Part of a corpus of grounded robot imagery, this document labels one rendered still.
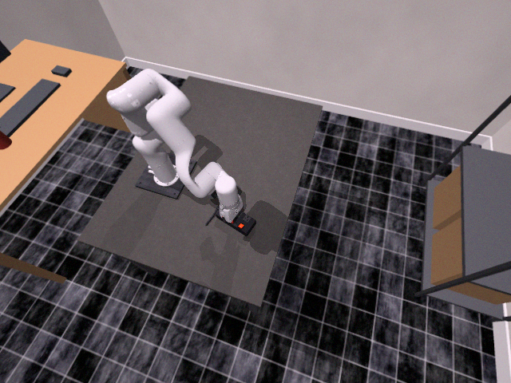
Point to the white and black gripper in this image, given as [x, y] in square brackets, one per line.
[231, 214]

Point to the black power strip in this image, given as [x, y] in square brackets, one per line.
[243, 223]

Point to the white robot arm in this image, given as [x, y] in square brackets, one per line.
[164, 125]

